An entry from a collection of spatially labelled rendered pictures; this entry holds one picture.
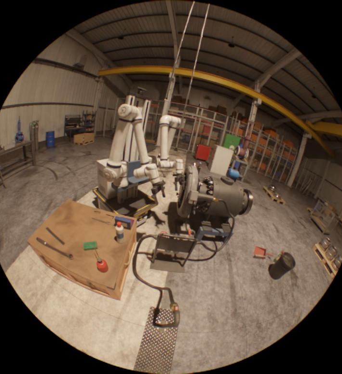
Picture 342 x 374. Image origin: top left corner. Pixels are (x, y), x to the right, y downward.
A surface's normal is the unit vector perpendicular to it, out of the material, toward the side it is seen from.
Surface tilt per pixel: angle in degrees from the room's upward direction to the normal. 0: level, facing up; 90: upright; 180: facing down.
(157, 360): 0
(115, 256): 0
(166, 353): 0
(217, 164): 90
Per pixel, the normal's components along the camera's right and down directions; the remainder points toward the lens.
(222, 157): -0.14, 0.42
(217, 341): 0.20, -0.88
